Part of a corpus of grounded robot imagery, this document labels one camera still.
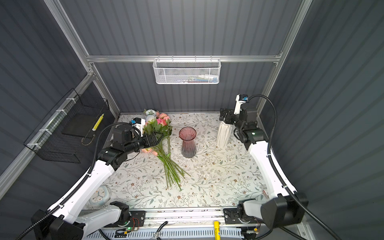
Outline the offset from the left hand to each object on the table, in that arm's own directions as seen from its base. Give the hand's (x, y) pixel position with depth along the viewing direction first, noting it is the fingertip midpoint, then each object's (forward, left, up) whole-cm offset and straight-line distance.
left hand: (158, 135), depth 75 cm
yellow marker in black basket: (+6, +32, +2) cm, 33 cm away
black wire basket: (0, +46, +2) cm, 46 cm away
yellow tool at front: (-37, -27, -24) cm, 52 cm away
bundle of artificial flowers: (+24, +4, -16) cm, 29 cm away
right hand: (+7, -37, +9) cm, 39 cm away
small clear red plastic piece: (-24, -55, -24) cm, 65 cm away
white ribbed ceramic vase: (+8, -37, -12) cm, 40 cm away
